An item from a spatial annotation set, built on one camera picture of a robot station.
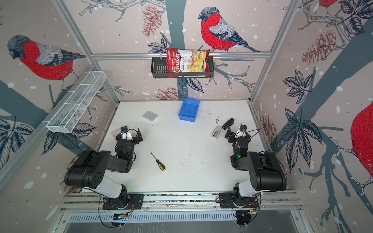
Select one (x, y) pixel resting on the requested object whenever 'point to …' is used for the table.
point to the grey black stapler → (216, 130)
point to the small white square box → (150, 116)
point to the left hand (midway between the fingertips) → (132, 126)
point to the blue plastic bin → (189, 109)
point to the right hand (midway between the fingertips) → (236, 127)
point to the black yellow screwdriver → (160, 165)
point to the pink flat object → (114, 133)
